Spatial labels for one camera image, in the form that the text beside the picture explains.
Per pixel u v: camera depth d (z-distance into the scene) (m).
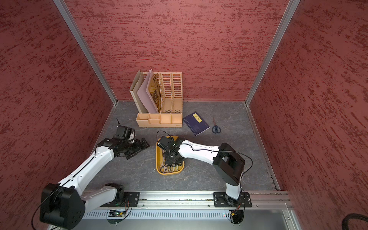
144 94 0.92
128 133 0.68
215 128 1.03
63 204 0.39
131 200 0.74
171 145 0.65
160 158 0.88
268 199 0.76
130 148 0.70
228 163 0.48
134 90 0.86
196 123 1.07
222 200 0.74
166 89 1.13
